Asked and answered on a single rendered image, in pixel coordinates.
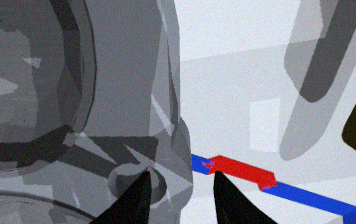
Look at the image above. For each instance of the blue tape strip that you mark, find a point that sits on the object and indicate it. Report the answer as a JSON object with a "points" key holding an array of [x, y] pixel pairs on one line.
{"points": [[268, 184]]}

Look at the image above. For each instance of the yellow scoop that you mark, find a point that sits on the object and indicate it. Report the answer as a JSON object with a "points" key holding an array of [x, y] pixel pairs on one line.
{"points": [[349, 130]]}

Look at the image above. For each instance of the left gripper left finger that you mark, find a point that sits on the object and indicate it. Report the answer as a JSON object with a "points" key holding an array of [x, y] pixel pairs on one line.
{"points": [[132, 207]]}

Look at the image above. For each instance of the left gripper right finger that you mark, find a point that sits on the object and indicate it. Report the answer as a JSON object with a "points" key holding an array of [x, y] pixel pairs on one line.
{"points": [[233, 207]]}

